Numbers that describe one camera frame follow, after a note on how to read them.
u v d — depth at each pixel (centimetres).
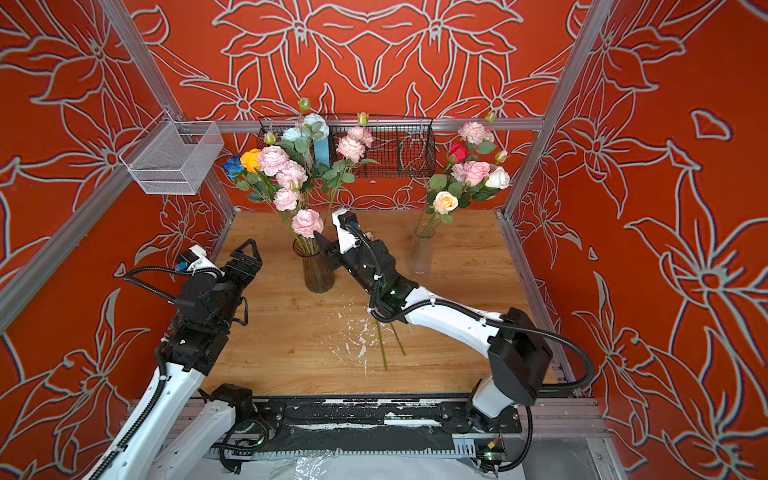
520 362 42
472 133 78
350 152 72
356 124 76
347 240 60
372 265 53
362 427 73
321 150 91
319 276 92
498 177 67
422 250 93
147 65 79
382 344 85
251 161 71
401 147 101
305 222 71
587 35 73
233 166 73
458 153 76
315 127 77
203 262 60
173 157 92
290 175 71
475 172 68
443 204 62
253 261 62
